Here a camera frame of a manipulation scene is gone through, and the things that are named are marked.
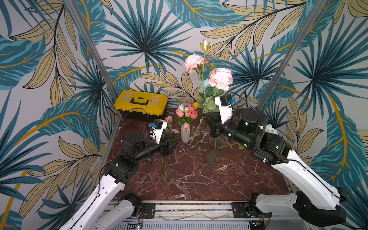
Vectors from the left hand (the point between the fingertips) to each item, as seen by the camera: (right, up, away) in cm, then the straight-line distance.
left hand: (175, 139), depth 63 cm
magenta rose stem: (-7, -20, +25) cm, 33 cm away
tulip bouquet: (+6, +12, +12) cm, 18 cm away
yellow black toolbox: (-25, +19, +35) cm, 47 cm away
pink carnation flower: (-2, +2, +36) cm, 36 cm away
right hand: (+12, +11, -8) cm, 18 cm away
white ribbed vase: (+5, -1, +29) cm, 30 cm away
